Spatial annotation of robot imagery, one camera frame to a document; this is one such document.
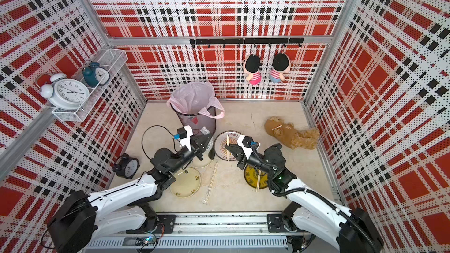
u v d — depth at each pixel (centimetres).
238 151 63
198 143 64
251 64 94
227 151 70
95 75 72
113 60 90
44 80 59
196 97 97
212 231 73
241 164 65
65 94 62
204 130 67
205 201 80
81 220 41
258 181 84
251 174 88
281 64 96
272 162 55
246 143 57
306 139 89
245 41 88
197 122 87
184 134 59
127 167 82
